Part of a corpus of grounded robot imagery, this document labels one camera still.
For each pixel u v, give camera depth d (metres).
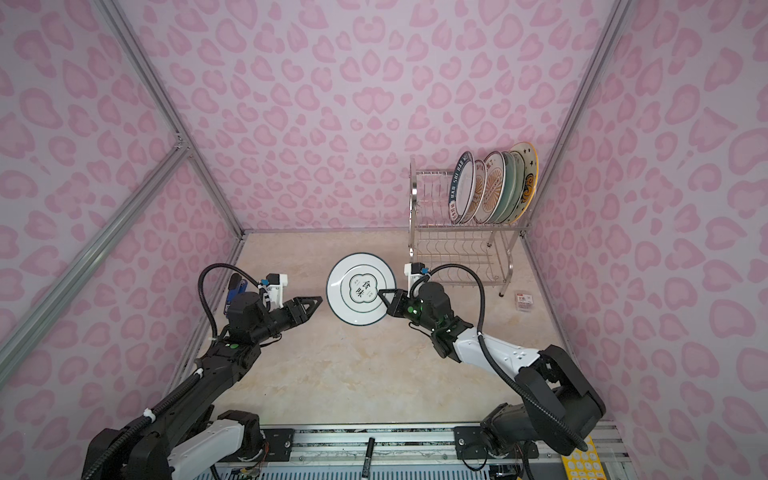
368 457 0.72
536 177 0.71
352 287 0.82
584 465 0.69
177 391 0.50
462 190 0.87
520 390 0.42
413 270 0.75
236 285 1.01
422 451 0.72
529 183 0.75
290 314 0.71
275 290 0.75
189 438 0.54
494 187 0.80
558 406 0.42
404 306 0.73
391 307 0.76
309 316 0.74
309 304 0.81
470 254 1.07
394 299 0.77
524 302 0.98
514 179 0.73
